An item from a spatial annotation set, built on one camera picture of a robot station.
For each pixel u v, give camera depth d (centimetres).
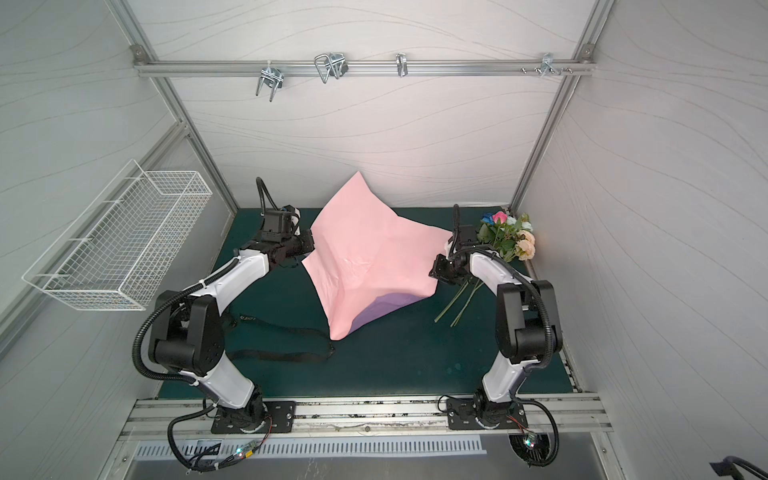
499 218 108
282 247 71
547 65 77
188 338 46
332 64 77
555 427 70
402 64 78
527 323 48
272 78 79
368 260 104
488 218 112
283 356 84
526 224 111
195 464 67
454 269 80
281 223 72
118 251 69
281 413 74
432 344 90
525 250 104
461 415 73
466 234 78
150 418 75
